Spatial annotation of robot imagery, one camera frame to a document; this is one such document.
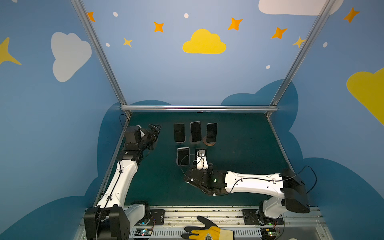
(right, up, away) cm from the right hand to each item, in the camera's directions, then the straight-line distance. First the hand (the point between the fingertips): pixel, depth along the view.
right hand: (197, 164), depth 77 cm
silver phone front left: (-8, +3, +7) cm, 11 cm away
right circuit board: (+35, -32, -6) cm, 48 cm away
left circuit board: (-26, -31, -6) cm, 41 cm away
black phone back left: (-12, +16, +20) cm, 29 cm away
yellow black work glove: (+6, -30, -8) cm, 31 cm away
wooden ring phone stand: (+9, +7, +27) cm, 29 cm away
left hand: (-19, +17, +2) cm, 26 cm away
